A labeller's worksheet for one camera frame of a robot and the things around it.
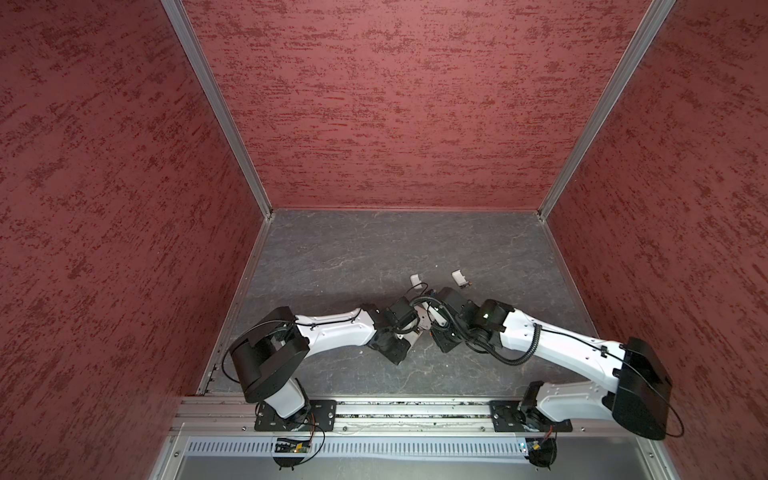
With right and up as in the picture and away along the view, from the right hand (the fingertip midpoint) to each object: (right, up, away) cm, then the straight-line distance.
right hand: (437, 342), depth 79 cm
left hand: (-12, -6, +5) cm, 14 cm away
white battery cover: (+11, +14, +22) cm, 28 cm away
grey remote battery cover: (-4, +13, +22) cm, 26 cm away
